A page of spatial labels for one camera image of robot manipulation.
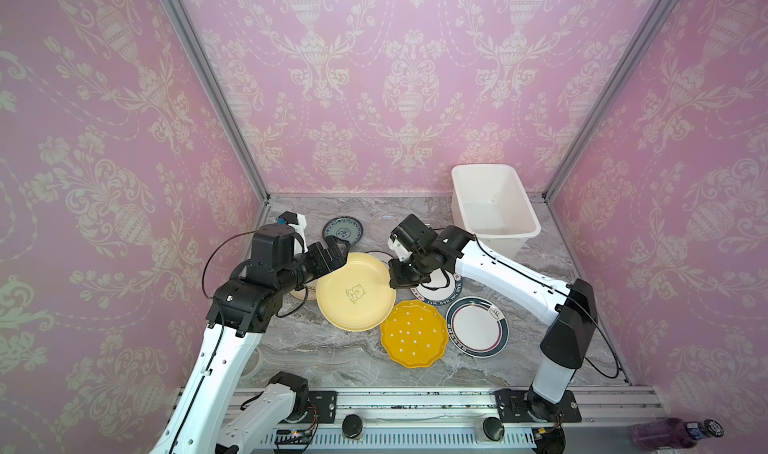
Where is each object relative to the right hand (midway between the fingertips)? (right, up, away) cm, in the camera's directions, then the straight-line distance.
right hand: (391, 283), depth 76 cm
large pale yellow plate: (-8, -3, -1) cm, 9 cm away
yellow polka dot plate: (+7, -16, +9) cm, 20 cm away
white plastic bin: (+38, +24, +40) cm, 60 cm away
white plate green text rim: (+11, +2, -15) cm, 18 cm away
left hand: (-11, +9, -10) cm, 18 cm away
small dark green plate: (-17, +14, +33) cm, 40 cm away
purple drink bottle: (+59, -29, -14) cm, 67 cm away
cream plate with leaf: (-15, +2, -20) cm, 25 cm away
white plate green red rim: (+25, -14, +9) cm, 30 cm away
